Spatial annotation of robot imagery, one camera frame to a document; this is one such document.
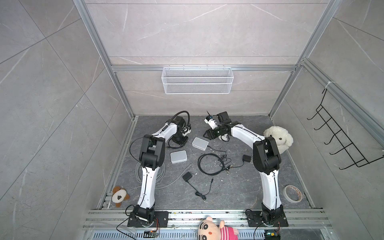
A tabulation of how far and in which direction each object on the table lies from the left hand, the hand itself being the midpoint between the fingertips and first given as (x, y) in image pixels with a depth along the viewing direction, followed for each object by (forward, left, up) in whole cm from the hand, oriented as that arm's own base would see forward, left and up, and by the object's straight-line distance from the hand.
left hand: (183, 140), depth 103 cm
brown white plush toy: (-35, +34, +2) cm, 49 cm away
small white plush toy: (-6, -27, +11) cm, 30 cm away
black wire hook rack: (-30, -74, +32) cm, 86 cm away
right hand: (+1, -17, +7) cm, 18 cm away
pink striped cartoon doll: (-53, -12, +7) cm, 55 cm away
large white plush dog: (-13, -59, +17) cm, 63 cm away
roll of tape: (-38, -61, -1) cm, 72 cm away
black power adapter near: (-26, -3, 0) cm, 26 cm away
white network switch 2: (-13, +3, 0) cm, 13 cm away
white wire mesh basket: (+31, -11, +28) cm, 43 cm away
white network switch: (-4, -12, +1) cm, 12 cm away
